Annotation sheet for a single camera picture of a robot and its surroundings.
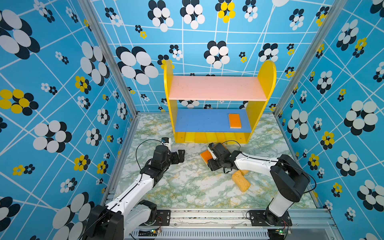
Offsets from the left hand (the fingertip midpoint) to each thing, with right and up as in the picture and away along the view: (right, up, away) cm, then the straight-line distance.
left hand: (179, 150), depth 85 cm
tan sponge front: (+34, -17, -1) cm, 38 cm away
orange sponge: (+34, +17, +10) cm, 39 cm away
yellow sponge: (+5, +6, +18) cm, 19 cm away
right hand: (+20, -9, +7) cm, 23 cm away
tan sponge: (+37, -13, +2) cm, 40 cm away
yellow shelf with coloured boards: (+23, +14, +12) cm, 30 cm away
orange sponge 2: (+16, -4, +6) cm, 17 cm away
